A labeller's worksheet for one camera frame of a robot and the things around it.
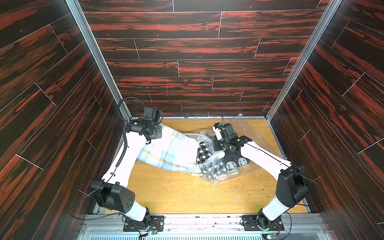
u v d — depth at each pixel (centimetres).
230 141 66
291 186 44
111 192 40
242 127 113
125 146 47
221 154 84
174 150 86
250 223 73
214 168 86
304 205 47
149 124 53
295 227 73
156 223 73
